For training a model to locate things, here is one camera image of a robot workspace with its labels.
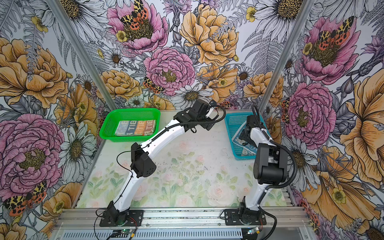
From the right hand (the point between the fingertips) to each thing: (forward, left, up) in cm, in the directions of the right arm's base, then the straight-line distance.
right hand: (250, 144), depth 95 cm
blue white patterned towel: (0, 0, -5) cm, 6 cm away
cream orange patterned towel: (+17, +76, -1) cm, 78 cm away
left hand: (+8, +29, +16) cm, 33 cm away
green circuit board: (-42, +68, -6) cm, 80 cm away
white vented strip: (-44, +79, -5) cm, 90 cm away
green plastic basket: (+15, +94, 0) cm, 95 cm away
